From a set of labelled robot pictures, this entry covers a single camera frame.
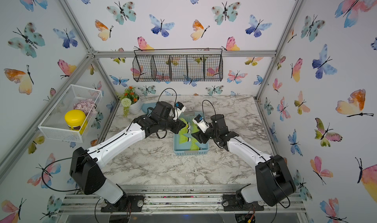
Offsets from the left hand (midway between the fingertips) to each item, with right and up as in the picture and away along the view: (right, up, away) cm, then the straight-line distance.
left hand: (186, 123), depth 79 cm
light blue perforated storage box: (-2, -14, +15) cm, 20 cm away
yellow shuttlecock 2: (+4, -5, +17) cm, 18 cm away
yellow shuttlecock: (-2, -11, +14) cm, 18 cm away
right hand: (+6, -4, +5) cm, 9 cm away
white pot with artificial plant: (-39, +13, +22) cm, 47 cm away
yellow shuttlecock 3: (+4, -15, +9) cm, 18 cm away
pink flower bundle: (-45, +9, -10) cm, 47 cm away
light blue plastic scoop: (-34, +11, +38) cm, 52 cm away
